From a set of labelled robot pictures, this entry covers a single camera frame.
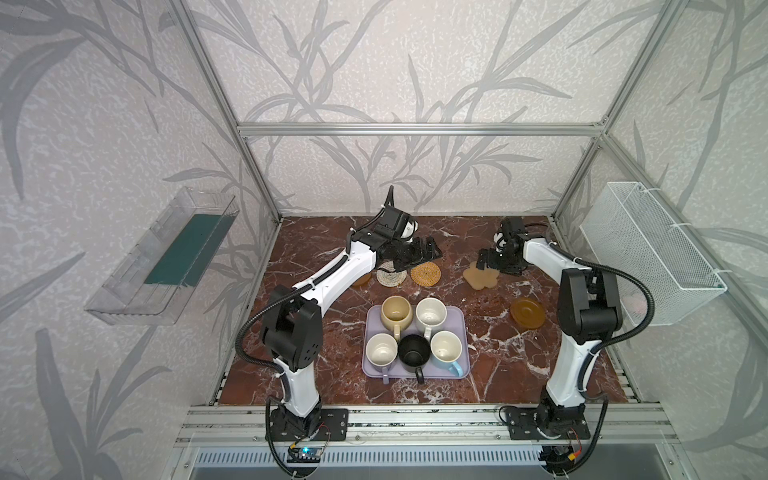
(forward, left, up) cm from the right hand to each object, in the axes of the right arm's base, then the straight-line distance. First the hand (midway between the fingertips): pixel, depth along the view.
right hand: (491, 257), depth 101 cm
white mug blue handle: (-30, +18, -3) cm, 35 cm away
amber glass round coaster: (-6, +44, -5) cm, 45 cm away
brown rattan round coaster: (-3, +22, -5) cm, 23 cm away
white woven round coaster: (-5, +35, -5) cm, 35 cm away
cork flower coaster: (-5, +3, -5) cm, 8 cm away
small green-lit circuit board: (-54, +53, -5) cm, 76 cm away
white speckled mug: (-19, +22, -3) cm, 29 cm away
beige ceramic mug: (-19, +32, -3) cm, 37 cm away
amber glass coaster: (-18, -10, -5) cm, 21 cm away
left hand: (-9, +21, +16) cm, 27 cm away
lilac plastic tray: (-21, +14, -5) cm, 26 cm away
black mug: (-31, +27, -2) cm, 41 cm away
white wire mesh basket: (-14, -23, +29) cm, 40 cm away
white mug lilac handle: (-31, +36, -3) cm, 48 cm away
